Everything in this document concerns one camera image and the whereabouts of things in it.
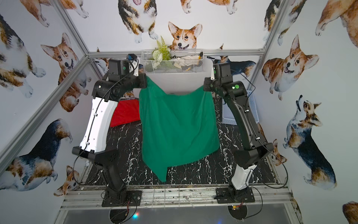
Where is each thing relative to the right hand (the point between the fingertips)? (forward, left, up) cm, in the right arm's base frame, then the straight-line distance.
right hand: (205, 79), depth 72 cm
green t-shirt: (-13, +17, -25) cm, 33 cm away
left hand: (0, +30, +4) cm, 30 cm away
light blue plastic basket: (+1, -18, -34) cm, 38 cm away
